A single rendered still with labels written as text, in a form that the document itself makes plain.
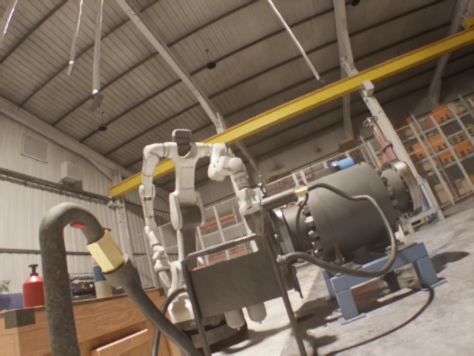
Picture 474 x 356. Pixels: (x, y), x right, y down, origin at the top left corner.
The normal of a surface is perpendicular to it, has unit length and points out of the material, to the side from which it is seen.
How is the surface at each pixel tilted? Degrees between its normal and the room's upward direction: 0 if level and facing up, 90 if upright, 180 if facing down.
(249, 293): 90
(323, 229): 106
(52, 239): 93
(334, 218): 96
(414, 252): 90
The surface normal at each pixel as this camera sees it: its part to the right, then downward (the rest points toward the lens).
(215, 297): -0.22, -0.31
